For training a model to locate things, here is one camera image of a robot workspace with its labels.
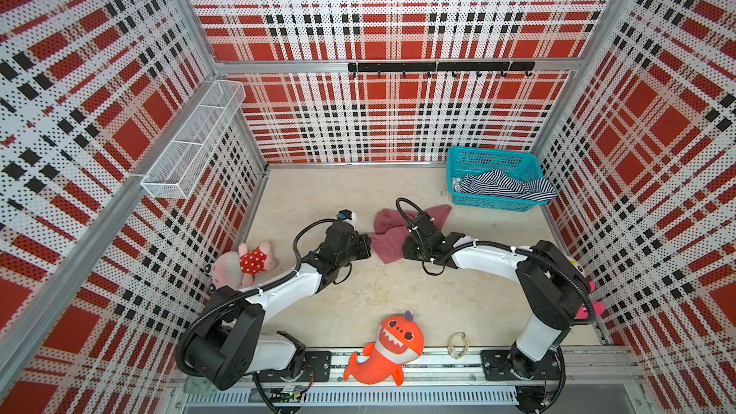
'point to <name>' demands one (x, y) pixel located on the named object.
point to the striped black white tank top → (498, 181)
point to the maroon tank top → (391, 225)
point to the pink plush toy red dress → (237, 269)
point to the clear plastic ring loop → (458, 345)
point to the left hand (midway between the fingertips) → (375, 239)
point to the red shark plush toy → (400, 340)
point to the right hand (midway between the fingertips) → (409, 247)
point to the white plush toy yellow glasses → (598, 307)
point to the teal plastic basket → (522, 162)
